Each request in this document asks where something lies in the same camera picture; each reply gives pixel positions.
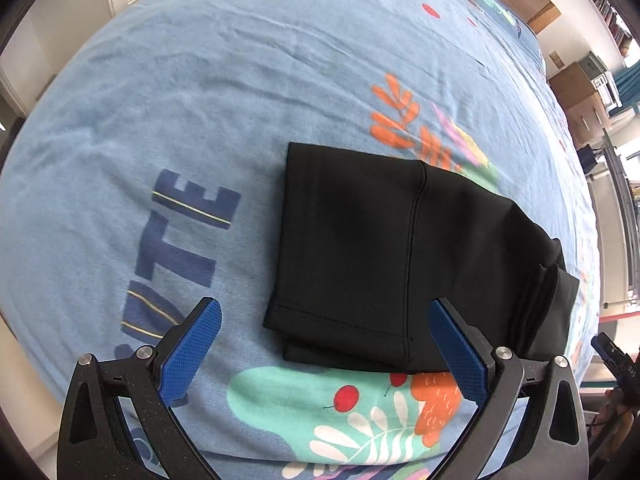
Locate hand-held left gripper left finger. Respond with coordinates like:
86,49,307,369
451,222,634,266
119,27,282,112
57,297,222,480

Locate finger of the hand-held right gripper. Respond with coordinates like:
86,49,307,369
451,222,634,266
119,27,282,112
590,332,637,377

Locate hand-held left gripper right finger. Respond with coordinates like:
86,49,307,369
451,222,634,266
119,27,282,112
428,298,590,480

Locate black pants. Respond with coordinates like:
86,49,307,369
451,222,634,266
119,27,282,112
262,141,581,375

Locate person's right hand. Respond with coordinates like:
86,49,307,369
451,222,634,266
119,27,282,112
597,387,635,442

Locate grey desk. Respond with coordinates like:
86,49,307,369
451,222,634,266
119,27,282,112
599,127,640,307

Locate black tote bag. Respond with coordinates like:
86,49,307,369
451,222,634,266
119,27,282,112
575,144,602,179

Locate wooden dresser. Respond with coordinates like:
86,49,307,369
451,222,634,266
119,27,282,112
547,62,624,144

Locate teal curtain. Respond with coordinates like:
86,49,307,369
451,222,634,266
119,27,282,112
614,66,640,117

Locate blue printed bedsheet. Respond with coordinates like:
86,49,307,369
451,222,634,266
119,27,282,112
0,0,601,480

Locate white printer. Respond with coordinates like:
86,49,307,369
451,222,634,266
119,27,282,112
575,51,621,108

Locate row of books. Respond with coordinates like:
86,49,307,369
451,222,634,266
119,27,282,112
575,0,634,54

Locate white wardrobe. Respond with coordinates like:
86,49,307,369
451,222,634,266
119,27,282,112
0,0,127,128

